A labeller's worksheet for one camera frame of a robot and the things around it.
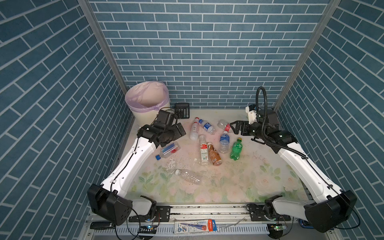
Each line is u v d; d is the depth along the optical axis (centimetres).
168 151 92
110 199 37
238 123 66
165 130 55
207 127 104
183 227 69
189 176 85
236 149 92
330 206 37
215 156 89
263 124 56
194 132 100
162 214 74
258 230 77
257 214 73
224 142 99
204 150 91
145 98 99
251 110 66
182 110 119
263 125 55
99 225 65
